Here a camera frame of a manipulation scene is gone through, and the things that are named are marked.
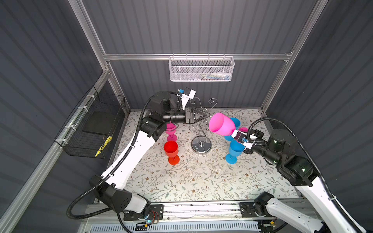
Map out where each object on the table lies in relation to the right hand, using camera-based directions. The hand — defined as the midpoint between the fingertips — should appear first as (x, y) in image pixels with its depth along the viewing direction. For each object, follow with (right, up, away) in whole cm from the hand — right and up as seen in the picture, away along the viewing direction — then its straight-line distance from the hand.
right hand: (240, 130), depth 62 cm
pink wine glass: (-34, -1, +29) cm, 45 cm away
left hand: (-14, +6, -4) cm, 16 cm away
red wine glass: (-32, -11, +17) cm, 38 cm away
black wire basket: (-74, -6, +4) cm, 75 cm away
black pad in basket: (-70, +3, +15) cm, 72 cm away
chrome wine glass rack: (-14, -11, +35) cm, 39 cm away
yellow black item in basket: (-63, -8, +7) cm, 64 cm away
